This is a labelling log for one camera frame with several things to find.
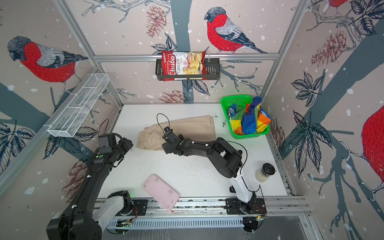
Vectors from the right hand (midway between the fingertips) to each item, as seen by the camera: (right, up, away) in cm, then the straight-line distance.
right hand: (170, 145), depth 94 cm
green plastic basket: (+54, +31, +22) cm, 66 cm away
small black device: (+36, -20, -17) cm, 45 cm away
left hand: (-22, +4, -13) cm, 25 cm away
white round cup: (+54, -9, -20) cm, 58 cm away
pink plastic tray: (-2, -21, -17) cm, 27 cm away
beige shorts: (+20, +10, +9) cm, 24 cm away
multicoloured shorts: (+54, +17, +1) cm, 56 cm away
